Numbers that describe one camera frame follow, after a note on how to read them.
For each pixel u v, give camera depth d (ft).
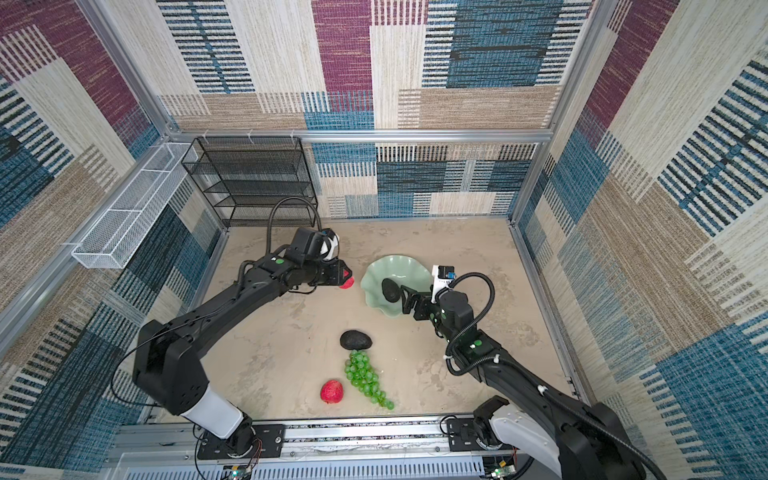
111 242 2.32
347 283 2.67
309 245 2.15
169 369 1.40
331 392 2.50
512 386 1.69
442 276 2.28
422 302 2.34
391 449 2.39
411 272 3.34
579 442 1.30
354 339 2.79
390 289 3.18
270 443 2.40
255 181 3.62
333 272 2.42
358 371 2.63
